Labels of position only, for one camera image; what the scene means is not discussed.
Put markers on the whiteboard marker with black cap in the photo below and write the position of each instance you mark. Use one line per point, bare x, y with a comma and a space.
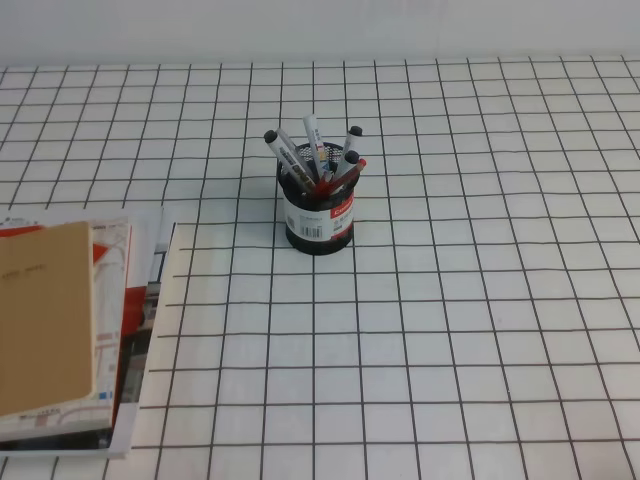
289, 161

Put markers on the red pencil with eraser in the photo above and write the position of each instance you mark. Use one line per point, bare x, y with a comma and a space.
327, 188

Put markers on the brown kraft notebook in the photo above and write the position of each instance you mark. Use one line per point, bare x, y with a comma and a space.
47, 319

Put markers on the black mesh pen holder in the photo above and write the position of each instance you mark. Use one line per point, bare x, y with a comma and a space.
317, 226

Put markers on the red and white magazine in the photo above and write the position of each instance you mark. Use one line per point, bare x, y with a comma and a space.
134, 295

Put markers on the map printed booklet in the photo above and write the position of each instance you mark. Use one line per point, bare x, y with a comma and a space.
111, 241

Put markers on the white marker with colourful label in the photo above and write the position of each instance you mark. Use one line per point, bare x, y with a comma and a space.
317, 147

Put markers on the white marker black cap front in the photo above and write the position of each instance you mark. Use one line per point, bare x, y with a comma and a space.
347, 162

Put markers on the white marker black cap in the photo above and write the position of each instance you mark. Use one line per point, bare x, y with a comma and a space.
347, 162
353, 134

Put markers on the white marker black cap rear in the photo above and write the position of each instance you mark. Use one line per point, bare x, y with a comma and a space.
353, 134

